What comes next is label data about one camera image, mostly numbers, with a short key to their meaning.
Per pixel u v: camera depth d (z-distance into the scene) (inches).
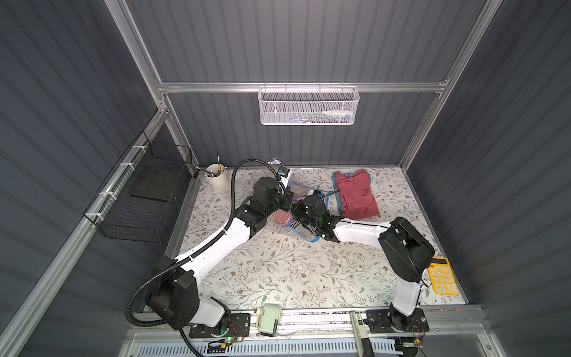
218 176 41.4
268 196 23.8
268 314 28.0
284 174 26.8
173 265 16.9
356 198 41.4
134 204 29.1
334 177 45.3
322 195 33.5
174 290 16.1
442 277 32.5
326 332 28.6
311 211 28.0
